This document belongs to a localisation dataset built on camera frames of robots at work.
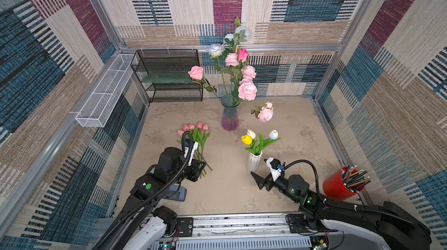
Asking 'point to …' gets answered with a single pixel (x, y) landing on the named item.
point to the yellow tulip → (247, 139)
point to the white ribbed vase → (254, 161)
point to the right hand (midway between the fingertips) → (260, 167)
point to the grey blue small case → (176, 193)
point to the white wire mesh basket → (97, 109)
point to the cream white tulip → (251, 134)
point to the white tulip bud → (273, 135)
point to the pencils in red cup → (354, 179)
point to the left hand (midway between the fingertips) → (203, 162)
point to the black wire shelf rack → (165, 60)
